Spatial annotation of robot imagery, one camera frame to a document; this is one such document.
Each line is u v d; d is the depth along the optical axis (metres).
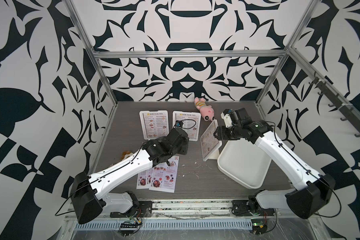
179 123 0.66
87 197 0.38
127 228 0.72
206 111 1.05
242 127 0.57
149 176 0.85
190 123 0.91
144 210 0.74
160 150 0.53
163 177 0.85
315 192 0.38
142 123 0.91
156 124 0.92
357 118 0.54
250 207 0.68
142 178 0.84
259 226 0.71
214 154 0.91
